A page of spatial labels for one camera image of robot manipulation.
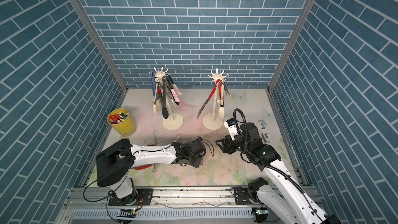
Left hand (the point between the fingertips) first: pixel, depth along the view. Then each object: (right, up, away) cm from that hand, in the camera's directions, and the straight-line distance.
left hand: (201, 163), depth 84 cm
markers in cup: (-50, +24, +5) cm, 56 cm away
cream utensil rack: (-22, +20, +17) cm, 35 cm away
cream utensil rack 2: (+6, +21, +18) cm, 28 cm away
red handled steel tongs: (-20, +39, -8) cm, 45 cm away
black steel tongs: (-17, +40, -9) cm, 45 cm away
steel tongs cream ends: (+10, +29, -5) cm, 31 cm away
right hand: (+11, +15, -10) cm, 21 cm away
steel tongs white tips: (-28, +12, +8) cm, 32 cm away
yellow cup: (-42, +19, +3) cm, 47 cm away
